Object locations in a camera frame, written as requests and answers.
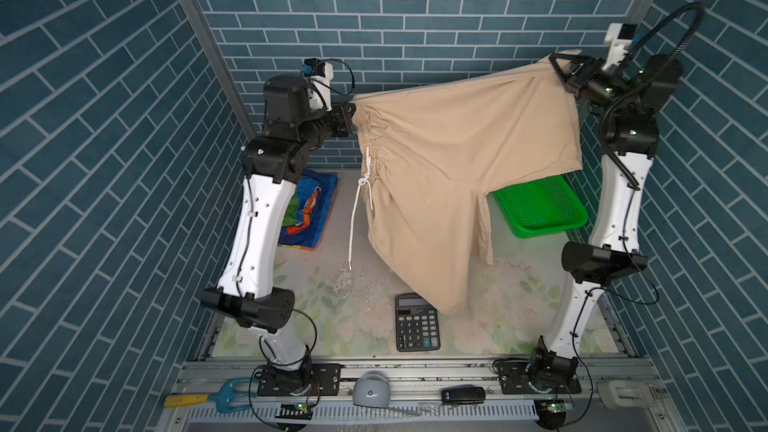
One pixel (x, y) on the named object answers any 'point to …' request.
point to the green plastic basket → (540, 208)
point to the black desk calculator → (416, 324)
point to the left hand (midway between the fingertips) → (351, 102)
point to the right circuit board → (551, 412)
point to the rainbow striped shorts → (308, 209)
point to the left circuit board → (297, 414)
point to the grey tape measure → (372, 389)
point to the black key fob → (466, 394)
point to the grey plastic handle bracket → (624, 393)
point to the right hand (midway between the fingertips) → (551, 52)
